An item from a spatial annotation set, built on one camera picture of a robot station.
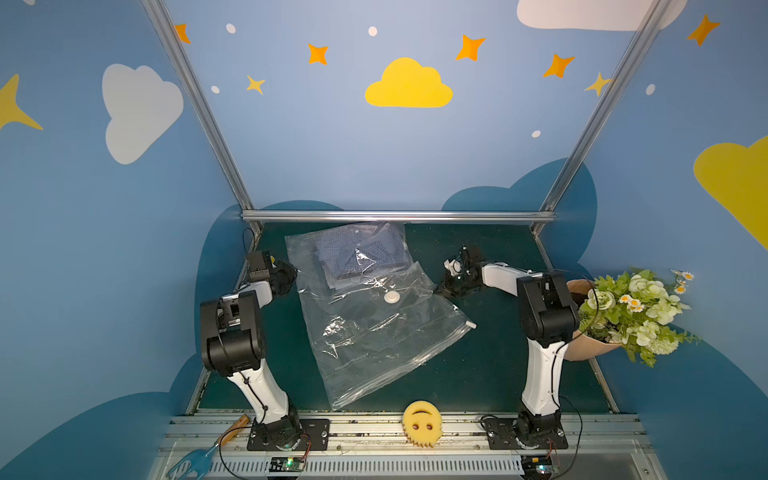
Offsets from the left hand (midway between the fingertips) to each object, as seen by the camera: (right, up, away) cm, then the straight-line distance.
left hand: (303, 264), depth 99 cm
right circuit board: (+65, -48, -28) cm, 86 cm away
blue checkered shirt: (+17, +5, +2) cm, 18 cm away
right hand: (+46, -9, +3) cm, 47 cm away
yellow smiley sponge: (+37, -39, -26) cm, 60 cm away
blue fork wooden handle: (-16, -46, -30) cm, 57 cm away
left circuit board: (+4, -48, -28) cm, 55 cm away
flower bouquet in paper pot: (+84, -9, -34) cm, 91 cm away
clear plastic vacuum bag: (+24, -17, -3) cm, 29 cm away
